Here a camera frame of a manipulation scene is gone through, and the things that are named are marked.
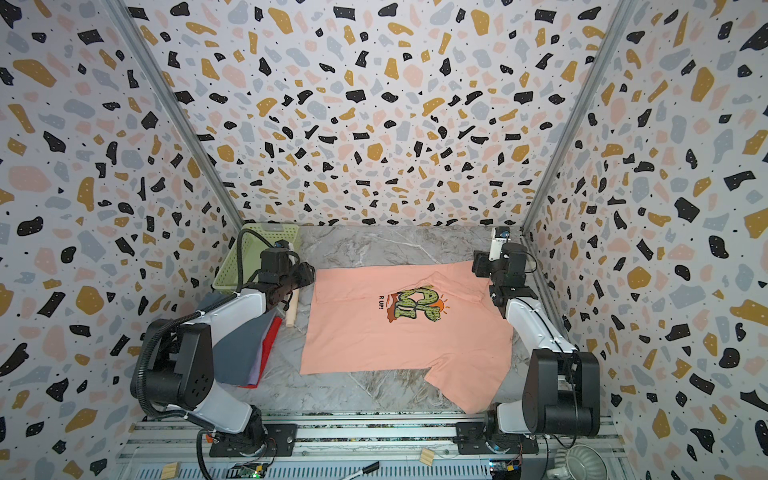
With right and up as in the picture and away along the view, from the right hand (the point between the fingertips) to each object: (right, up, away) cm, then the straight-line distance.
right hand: (483, 244), depth 87 cm
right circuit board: (+1, -55, -15) cm, 57 cm away
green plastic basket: (-81, -1, +26) cm, 85 cm away
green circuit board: (-60, -54, -17) cm, 82 cm away
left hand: (-52, -6, +5) cm, 53 cm away
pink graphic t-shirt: (-12, -24, +10) cm, 28 cm away
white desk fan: (+19, -53, -15) cm, 58 cm away
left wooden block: (-77, -53, -18) cm, 95 cm away
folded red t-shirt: (-63, -31, +1) cm, 70 cm away
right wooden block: (-17, -51, -15) cm, 56 cm away
